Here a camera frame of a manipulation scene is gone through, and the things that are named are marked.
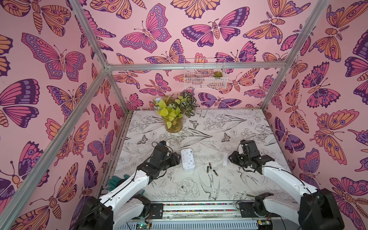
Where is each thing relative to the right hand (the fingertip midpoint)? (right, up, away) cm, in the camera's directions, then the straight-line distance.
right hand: (230, 156), depth 87 cm
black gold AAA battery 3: (-9, -10, -1) cm, 14 cm away
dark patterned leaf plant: (-25, +33, +8) cm, 42 cm away
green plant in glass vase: (-35, +24, 0) cm, 43 cm away
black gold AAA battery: (-12, -6, +3) cm, 14 cm away
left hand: (-31, +1, -3) cm, 31 cm away
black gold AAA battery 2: (-13, -8, +1) cm, 15 cm away
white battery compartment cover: (-2, -4, +4) cm, 6 cm away
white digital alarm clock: (-26, -3, +1) cm, 26 cm away
